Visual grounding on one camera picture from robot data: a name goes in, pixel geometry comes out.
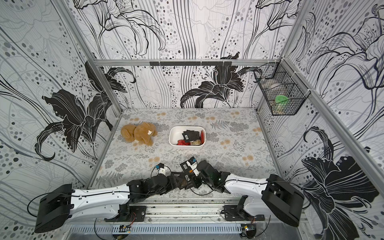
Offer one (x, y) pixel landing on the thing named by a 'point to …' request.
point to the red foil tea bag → (182, 142)
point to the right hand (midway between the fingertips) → (191, 175)
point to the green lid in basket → (280, 98)
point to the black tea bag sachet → (190, 135)
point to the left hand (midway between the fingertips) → (180, 186)
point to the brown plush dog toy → (143, 133)
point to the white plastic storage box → (175, 134)
